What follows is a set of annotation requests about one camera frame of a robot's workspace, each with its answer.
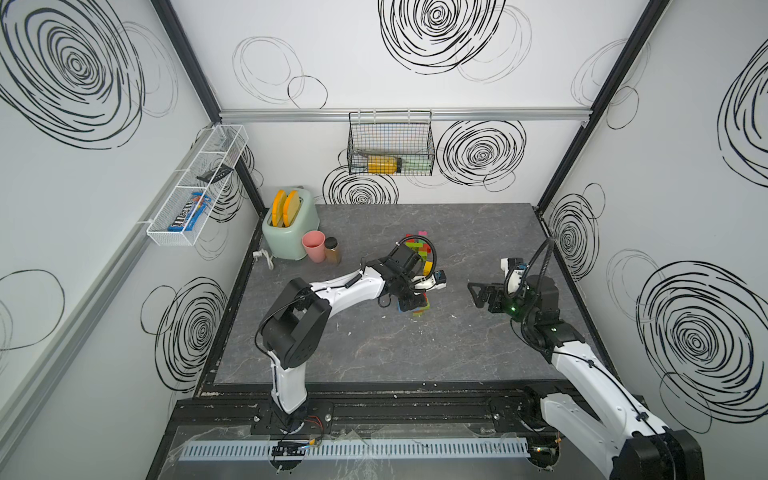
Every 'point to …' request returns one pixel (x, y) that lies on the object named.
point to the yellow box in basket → (381, 164)
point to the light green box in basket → (416, 165)
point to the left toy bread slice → (277, 208)
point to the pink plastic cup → (314, 242)
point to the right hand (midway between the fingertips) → (485, 285)
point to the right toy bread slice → (291, 208)
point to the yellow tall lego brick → (427, 268)
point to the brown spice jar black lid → (332, 251)
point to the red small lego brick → (428, 248)
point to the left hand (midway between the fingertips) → (420, 296)
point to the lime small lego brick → (426, 307)
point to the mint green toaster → (286, 243)
